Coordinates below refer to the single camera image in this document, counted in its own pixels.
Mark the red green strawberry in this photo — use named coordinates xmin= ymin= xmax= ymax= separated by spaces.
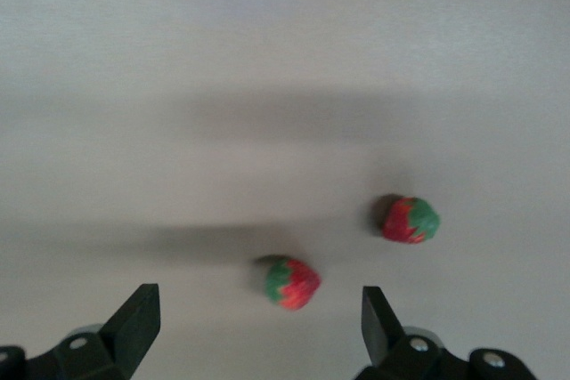
xmin=380 ymin=195 xmax=442 ymax=246
xmin=262 ymin=255 xmax=322 ymax=312

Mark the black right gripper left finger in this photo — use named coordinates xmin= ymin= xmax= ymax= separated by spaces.
xmin=0 ymin=283 xmax=160 ymax=380

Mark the brown table cover sheet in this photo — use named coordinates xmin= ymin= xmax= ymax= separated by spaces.
xmin=0 ymin=0 xmax=570 ymax=380

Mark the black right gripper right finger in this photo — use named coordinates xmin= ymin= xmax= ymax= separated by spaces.
xmin=354 ymin=285 xmax=538 ymax=380

